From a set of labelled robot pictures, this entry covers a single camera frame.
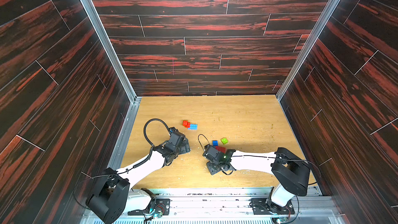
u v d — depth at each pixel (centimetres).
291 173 45
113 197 41
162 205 73
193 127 102
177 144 68
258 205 75
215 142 96
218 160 66
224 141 96
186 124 99
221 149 93
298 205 72
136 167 49
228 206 75
